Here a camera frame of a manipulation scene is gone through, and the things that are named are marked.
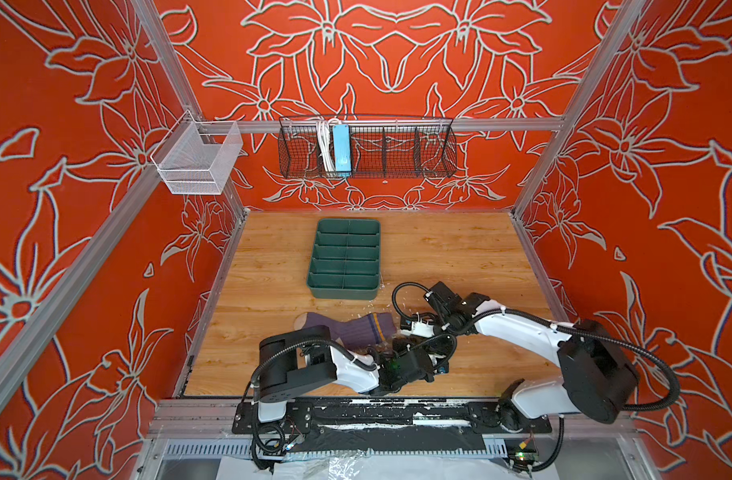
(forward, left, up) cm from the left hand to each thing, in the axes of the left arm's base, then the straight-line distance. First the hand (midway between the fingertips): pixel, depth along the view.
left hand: (415, 337), depth 85 cm
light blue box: (+45, +24, +32) cm, 61 cm away
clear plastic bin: (+44, +71, +29) cm, 89 cm away
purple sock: (+1, +16, -2) cm, 16 cm away
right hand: (-1, -2, 0) cm, 2 cm away
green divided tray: (+24, +22, +4) cm, 33 cm away
